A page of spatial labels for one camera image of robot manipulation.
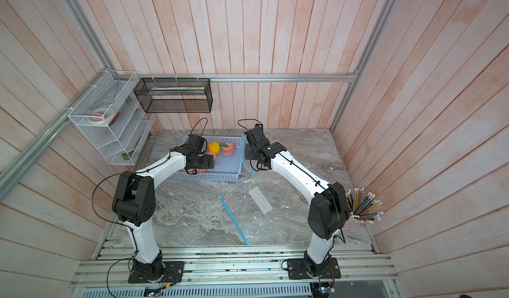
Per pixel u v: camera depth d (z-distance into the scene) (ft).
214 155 3.43
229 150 3.49
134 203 1.67
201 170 2.94
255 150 2.12
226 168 3.34
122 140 2.58
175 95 3.38
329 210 1.48
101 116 2.25
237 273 2.44
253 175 2.74
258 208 2.96
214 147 3.46
